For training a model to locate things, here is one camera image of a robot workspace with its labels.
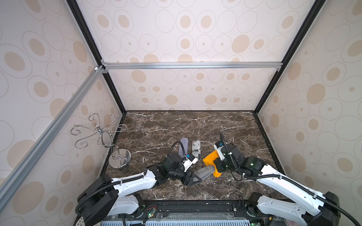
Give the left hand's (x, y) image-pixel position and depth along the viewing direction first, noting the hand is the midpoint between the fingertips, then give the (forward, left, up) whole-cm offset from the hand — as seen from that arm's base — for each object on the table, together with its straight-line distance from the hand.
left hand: (201, 180), depth 72 cm
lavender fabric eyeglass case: (+29, +9, -9) cm, 32 cm away
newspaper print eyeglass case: (+24, +1, -9) cm, 26 cm away
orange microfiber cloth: (+10, -5, +1) cm, 12 cm away
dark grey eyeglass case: (+3, -2, +2) cm, 4 cm away
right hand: (+11, -10, +1) cm, 15 cm away
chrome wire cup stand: (+16, +51, -10) cm, 54 cm away
